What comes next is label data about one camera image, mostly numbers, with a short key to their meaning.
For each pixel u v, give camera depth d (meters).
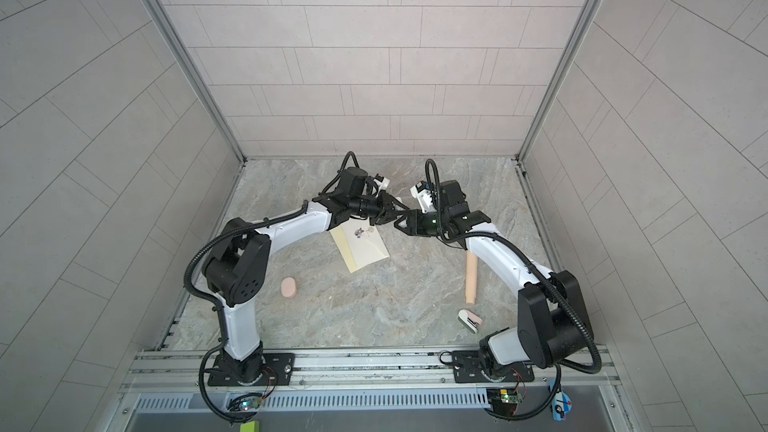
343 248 0.92
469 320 0.77
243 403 0.65
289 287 0.82
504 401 0.68
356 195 0.74
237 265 0.49
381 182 0.84
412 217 0.74
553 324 0.41
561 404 0.66
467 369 0.71
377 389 0.69
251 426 0.63
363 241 0.93
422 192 0.75
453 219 0.64
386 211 0.76
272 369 0.70
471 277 0.84
